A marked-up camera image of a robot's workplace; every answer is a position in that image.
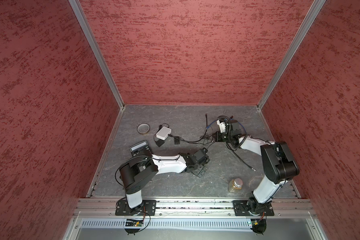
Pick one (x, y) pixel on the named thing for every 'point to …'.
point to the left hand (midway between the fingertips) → (195, 167)
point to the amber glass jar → (235, 184)
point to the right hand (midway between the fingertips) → (211, 137)
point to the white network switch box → (163, 132)
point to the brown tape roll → (143, 128)
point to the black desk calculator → (140, 149)
